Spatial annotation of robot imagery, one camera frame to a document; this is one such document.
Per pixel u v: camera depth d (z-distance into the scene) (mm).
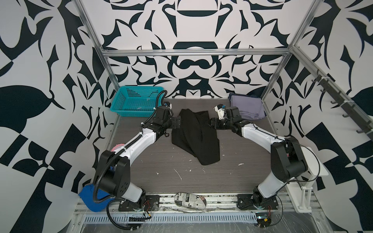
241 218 713
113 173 432
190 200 724
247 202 743
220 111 836
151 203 743
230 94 1225
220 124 797
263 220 709
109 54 938
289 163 464
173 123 782
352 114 551
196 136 936
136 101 1187
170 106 796
